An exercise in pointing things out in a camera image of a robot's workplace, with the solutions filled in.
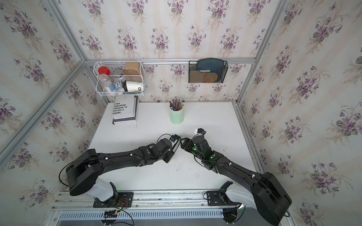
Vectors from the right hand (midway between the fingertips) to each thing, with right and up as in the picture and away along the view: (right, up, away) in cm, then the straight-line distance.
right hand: (184, 142), depth 82 cm
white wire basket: (-44, +41, +11) cm, 61 cm away
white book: (-46, +22, +23) cm, 56 cm away
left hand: (-7, -8, +3) cm, 11 cm away
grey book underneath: (-40, +14, +22) cm, 48 cm away
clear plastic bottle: (-51, +37, +8) cm, 64 cm away
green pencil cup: (-5, +14, +25) cm, 29 cm away
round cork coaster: (+19, +42, +15) cm, 49 cm away
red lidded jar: (-54, +46, +10) cm, 71 cm away
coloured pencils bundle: (-6, +24, +19) cm, 31 cm away
